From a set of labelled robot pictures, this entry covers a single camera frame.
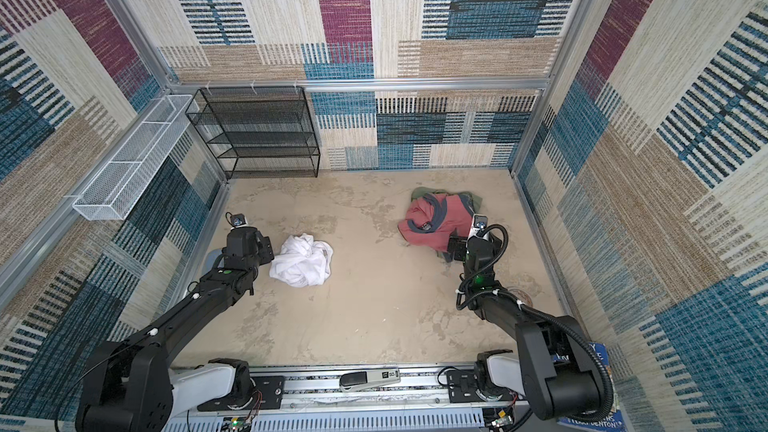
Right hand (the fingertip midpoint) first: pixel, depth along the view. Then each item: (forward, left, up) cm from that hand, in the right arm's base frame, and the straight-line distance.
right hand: (472, 234), depth 89 cm
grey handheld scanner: (-36, +34, -6) cm, 50 cm away
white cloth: (-4, +51, -7) cm, 51 cm away
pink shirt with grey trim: (+8, +11, -4) cm, 14 cm away
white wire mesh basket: (0, +89, +23) cm, 92 cm away
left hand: (-1, +64, +2) cm, 64 cm away
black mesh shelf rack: (+41, +70, +8) cm, 81 cm away
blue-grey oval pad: (+1, +82, -11) cm, 82 cm away
